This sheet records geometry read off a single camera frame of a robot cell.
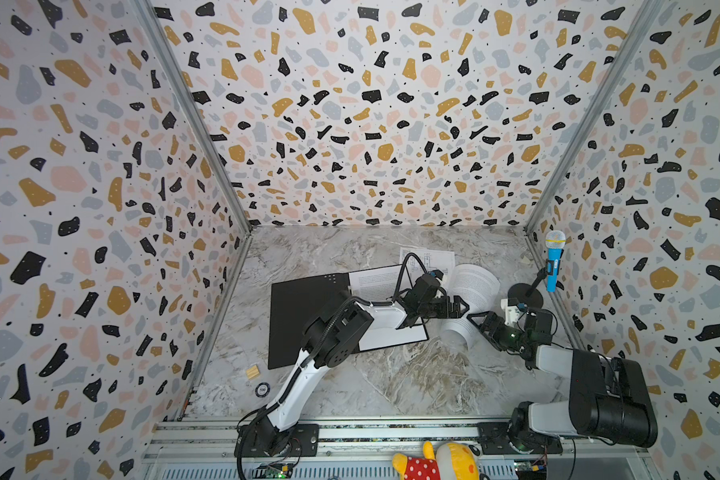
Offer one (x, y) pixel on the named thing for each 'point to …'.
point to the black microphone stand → (526, 294)
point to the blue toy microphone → (555, 242)
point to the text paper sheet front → (379, 285)
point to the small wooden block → (252, 372)
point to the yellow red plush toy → (450, 461)
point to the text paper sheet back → (479, 289)
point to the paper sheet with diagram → (439, 260)
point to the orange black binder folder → (292, 305)
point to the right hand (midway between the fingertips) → (473, 318)
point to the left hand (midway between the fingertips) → (464, 306)
